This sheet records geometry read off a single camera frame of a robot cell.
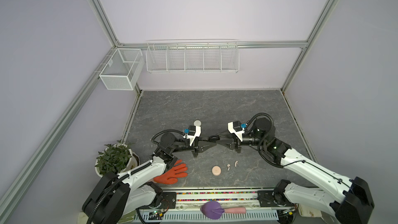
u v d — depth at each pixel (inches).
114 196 15.9
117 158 27.9
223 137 25.7
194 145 24.3
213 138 25.0
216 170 32.3
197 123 39.2
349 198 15.6
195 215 27.8
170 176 31.1
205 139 25.3
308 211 27.3
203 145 25.7
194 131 22.6
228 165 33.1
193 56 38.3
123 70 39.5
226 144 25.4
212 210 27.5
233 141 23.2
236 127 21.6
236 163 33.3
